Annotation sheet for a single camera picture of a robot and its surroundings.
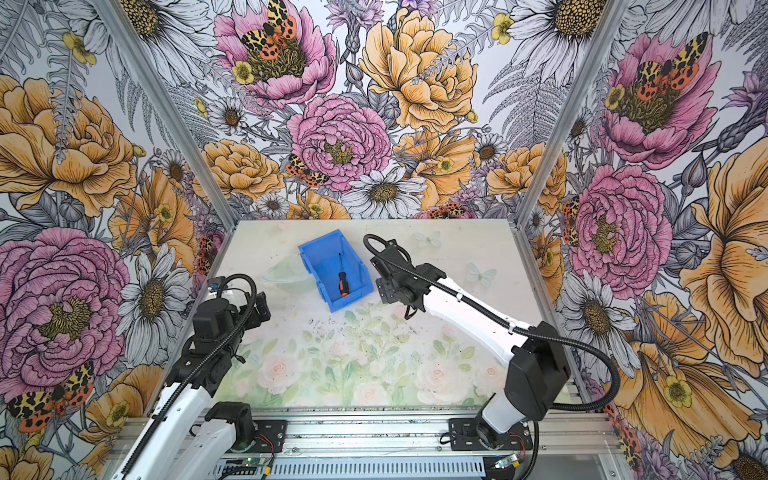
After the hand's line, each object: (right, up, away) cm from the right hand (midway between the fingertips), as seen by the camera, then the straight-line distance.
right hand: (405, 290), depth 82 cm
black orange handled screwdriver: (-20, 0, +20) cm, 28 cm away
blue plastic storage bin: (-28, +8, +23) cm, 38 cm away
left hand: (-42, -5, -2) cm, 42 cm away
